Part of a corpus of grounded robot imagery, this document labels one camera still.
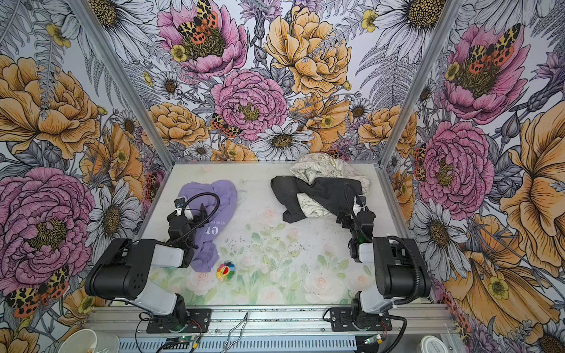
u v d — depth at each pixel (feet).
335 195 3.18
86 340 2.28
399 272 1.50
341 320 2.44
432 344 2.13
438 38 2.56
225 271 2.73
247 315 2.44
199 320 2.44
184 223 2.37
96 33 2.49
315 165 3.20
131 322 2.52
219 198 2.49
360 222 2.36
